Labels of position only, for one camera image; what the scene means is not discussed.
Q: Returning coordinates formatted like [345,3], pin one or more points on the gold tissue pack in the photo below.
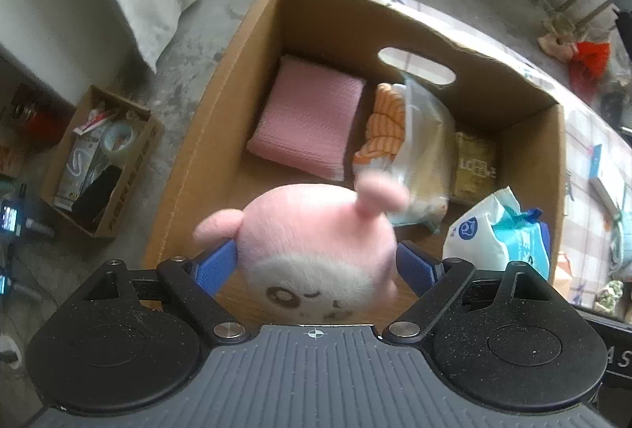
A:
[471,166]

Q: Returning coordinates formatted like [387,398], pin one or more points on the small cardboard box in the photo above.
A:
[143,151]

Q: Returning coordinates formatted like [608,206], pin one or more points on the blue face masks pack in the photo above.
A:
[623,245]

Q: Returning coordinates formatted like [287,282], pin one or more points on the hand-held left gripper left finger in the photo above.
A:
[217,267]

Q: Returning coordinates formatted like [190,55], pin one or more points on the green scrunchie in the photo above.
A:
[610,297]

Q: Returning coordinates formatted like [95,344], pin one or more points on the orange striped towel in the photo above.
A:
[385,126]

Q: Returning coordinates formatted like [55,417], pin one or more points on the pink plush toy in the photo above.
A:
[316,235]

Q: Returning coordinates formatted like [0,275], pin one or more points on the red plastic bag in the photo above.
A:
[590,62]

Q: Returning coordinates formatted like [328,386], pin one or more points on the black flat item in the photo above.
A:
[98,196]

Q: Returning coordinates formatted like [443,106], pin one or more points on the beige fabric bundle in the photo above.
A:
[558,40]

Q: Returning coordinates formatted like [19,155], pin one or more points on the clear tape roll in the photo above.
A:
[118,139]

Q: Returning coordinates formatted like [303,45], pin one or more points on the pink towel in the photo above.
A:
[306,117]

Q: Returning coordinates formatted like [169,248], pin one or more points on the red white tube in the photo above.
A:
[96,120]

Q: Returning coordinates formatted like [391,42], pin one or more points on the clear plastic bag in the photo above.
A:
[424,146]

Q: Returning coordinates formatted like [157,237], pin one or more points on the brown cardboard box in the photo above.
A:
[321,28]

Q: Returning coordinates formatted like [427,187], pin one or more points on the white green packet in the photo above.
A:
[79,163]

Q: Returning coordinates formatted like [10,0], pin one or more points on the small device with screen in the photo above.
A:
[10,216]
[3,284]

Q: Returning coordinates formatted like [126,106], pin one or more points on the blue white tissue pack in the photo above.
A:
[474,235]

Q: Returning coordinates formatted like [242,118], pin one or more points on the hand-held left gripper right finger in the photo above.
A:
[417,267]

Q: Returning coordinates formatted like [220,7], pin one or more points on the red container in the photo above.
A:
[42,126]

